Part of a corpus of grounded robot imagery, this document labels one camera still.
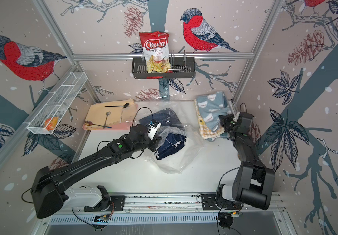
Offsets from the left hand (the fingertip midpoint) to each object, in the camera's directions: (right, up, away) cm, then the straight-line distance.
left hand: (164, 135), depth 76 cm
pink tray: (-37, +3, +31) cm, 48 cm away
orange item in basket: (-52, +7, -10) cm, 53 cm away
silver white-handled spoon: (-36, +10, +36) cm, 51 cm away
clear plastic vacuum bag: (+9, -18, +13) cm, 24 cm away
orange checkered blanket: (+26, 0, +15) cm, 30 cm away
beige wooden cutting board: (-44, +12, +39) cm, 60 cm away
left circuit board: (-30, -40, -5) cm, 51 cm away
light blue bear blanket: (+31, +16, +22) cm, 42 cm away
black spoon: (-34, +18, +42) cm, 57 cm away
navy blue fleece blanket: (+5, +2, +2) cm, 5 cm away
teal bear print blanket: (+37, -2, +14) cm, 40 cm away
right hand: (+32, +12, +10) cm, 35 cm away
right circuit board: (+36, -37, -6) cm, 52 cm away
